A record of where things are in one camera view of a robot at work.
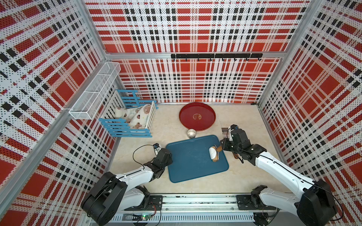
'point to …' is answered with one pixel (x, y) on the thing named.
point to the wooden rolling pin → (219, 149)
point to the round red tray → (197, 116)
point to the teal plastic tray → (191, 158)
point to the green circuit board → (146, 216)
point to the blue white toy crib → (127, 98)
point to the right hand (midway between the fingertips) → (224, 142)
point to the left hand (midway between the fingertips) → (170, 155)
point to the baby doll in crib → (137, 117)
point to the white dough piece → (212, 152)
